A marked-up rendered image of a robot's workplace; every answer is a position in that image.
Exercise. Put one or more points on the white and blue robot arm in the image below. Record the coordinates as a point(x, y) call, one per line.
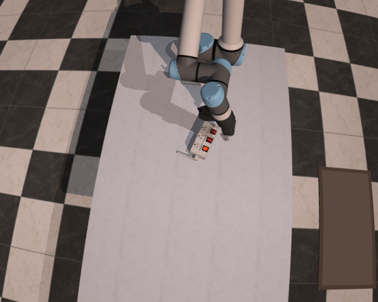
point(199, 57)

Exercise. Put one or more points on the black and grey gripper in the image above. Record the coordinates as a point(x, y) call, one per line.
point(227, 121)

